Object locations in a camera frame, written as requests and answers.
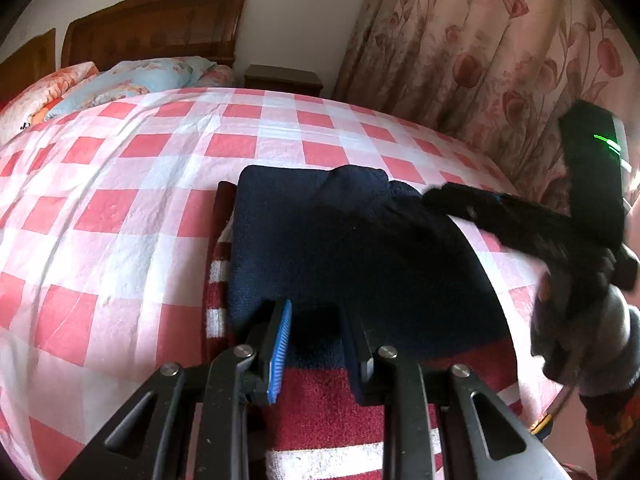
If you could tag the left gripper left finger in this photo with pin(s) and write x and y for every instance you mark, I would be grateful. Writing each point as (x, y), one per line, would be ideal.
(270, 329)

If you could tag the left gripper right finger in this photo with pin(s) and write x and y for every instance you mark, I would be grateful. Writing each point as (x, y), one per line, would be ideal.
(360, 361)

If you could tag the red white navy striped sweater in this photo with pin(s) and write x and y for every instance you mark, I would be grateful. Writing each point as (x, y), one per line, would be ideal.
(350, 240)

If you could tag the grey gloved right hand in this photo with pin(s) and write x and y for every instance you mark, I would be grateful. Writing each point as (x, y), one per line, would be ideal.
(584, 330)

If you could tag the pink floral curtain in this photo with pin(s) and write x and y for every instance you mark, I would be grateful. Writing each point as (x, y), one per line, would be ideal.
(496, 75)

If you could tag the pink checkered bed sheet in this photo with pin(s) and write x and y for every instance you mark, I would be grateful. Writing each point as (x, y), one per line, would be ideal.
(106, 217)

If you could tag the dark wooden nightstand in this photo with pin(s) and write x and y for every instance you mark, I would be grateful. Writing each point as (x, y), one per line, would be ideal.
(275, 78)

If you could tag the light blue floral pillow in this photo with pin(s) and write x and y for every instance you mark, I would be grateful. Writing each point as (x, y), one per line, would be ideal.
(132, 78)

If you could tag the brown wooden headboard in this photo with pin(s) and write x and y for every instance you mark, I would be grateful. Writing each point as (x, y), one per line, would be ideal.
(27, 65)
(134, 30)

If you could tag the orange floral pillow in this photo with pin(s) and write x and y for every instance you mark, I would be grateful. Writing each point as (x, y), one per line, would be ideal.
(19, 113)

